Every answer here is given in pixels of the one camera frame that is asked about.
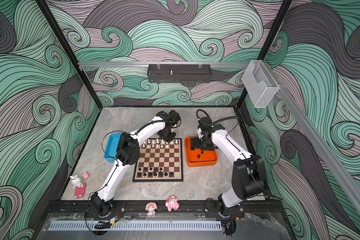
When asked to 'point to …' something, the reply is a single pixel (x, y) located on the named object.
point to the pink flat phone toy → (79, 192)
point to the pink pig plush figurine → (172, 203)
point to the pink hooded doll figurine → (151, 207)
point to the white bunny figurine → (76, 181)
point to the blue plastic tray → (112, 147)
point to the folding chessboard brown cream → (157, 160)
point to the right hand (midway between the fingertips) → (198, 147)
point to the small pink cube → (85, 175)
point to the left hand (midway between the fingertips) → (168, 139)
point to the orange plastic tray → (199, 158)
